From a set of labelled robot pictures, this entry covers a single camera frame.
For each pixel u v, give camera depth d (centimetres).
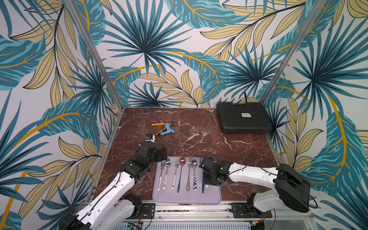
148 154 59
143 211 72
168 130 103
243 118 106
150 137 70
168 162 88
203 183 82
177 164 90
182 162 89
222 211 75
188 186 82
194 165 86
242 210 74
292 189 43
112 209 55
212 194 78
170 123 109
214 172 64
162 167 88
